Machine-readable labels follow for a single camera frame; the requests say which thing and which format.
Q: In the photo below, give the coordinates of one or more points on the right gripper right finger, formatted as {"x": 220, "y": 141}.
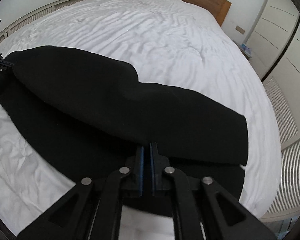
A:
{"x": 201, "y": 208}

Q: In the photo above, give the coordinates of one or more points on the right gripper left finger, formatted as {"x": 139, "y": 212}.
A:
{"x": 91, "y": 210}

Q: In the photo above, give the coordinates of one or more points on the black pants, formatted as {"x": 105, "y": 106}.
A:
{"x": 87, "y": 114}

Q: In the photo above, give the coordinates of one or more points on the white low louvred cabinet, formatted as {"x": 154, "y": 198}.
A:
{"x": 34, "y": 15}

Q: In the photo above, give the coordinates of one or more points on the wooden bedside table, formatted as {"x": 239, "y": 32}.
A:
{"x": 255, "y": 62}

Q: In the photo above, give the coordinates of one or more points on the white duvet on bed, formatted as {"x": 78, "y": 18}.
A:
{"x": 168, "y": 42}

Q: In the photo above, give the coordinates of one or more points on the white wardrobe with louvred doors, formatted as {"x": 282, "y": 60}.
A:
{"x": 275, "y": 57}

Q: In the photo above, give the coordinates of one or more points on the beige wall switch plate right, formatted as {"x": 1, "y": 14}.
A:
{"x": 240, "y": 30}

